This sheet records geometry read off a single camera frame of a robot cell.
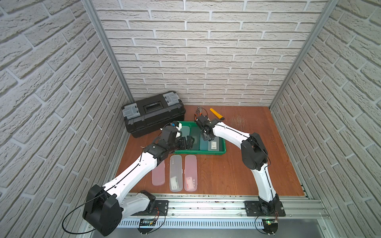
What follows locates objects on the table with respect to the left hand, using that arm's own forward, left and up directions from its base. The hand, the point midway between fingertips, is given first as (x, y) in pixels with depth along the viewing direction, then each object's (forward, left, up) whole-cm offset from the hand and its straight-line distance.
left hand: (190, 138), depth 79 cm
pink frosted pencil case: (-14, +19, -18) cm, 29 cm away
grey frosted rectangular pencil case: (+3, -15, -13) cm, 20 cm away
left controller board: (-37, +21, -21) cm, 48 cm away
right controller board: (-38, -40, -19) cm, 58 cm away
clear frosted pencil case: (+18, +4, -19) cm, 26 cm away
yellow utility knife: (+32, -21, -17) cm, 42 cm away
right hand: (+13, -16, -12) cm, 24 cm away
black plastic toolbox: (+19, +28, -3) cm, 34 cm away
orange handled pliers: (+36, -8, -16) cm, 40 cm away
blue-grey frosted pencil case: (+4, -9, -14) cm, 17 cm away
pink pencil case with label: (-13, 0, -18) cm, 22 cm away
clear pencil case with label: (-13, +8, -18) cm, 24 cm away
